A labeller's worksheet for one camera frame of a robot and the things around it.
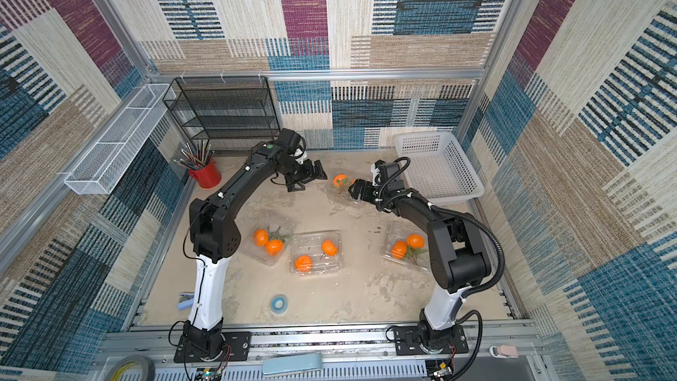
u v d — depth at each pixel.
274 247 0.87
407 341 0.73
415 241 0.87
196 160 1.05
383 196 0.74
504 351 0.69
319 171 0.85
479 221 0.46
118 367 0.70
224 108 1.08
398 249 0.85
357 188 0.85
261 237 0.88
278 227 0.97
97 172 0.70
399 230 0.96
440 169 1.12
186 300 0.81
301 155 0.82
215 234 0.56
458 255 0.48
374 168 0.89
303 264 0.85
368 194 0.85
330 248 0.87
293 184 0.90
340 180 1.04
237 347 0.73
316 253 0.90
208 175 1.06
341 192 1.00
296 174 0.81
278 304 0.80
